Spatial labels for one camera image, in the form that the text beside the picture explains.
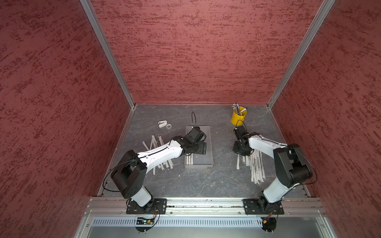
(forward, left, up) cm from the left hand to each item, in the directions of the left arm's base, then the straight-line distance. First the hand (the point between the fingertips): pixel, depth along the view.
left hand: (199, 150), depth 86 cm
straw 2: (-3, +5, -8) cm, 9 cm away
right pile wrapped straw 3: (-3, -32, -8) cm, 33 cm away
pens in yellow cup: (+28, -25, +8) cm, 38 cm away
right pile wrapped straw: (-4, -25, -9) cm, 26 cm away
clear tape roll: (+22, +22, -9) cm, 32 cm away
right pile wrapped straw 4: (-11, -36, -9) cm, 38 cm away
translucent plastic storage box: (-3, +1, -9) cm, 9 cm away
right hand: (+2, -26, -9) cm, 27 cm away
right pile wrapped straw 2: (-2, -29, -9) cm, 30 cm away
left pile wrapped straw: (-10, +27, -8) cm, 30 cm away
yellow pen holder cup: (+24, -27, -1) cm, 36 cm away
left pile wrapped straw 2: (+7, +35, -8) cm, 37 cm away
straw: (-3, +7, -8) cm, 11 cm away
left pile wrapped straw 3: (+10, +31, -7) cm, 33 cm away
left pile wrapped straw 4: (-5, +17, -9) cm, 20 cm away
